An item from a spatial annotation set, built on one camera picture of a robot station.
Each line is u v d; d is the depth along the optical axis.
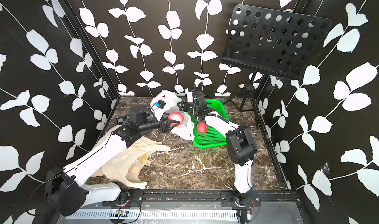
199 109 0.72
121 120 1.02
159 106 0.64
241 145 0.52
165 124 0.65
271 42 0.67
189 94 0.81
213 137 0.98
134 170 0.81
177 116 0.71
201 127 0.95
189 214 0.70
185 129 0.81
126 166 0.74
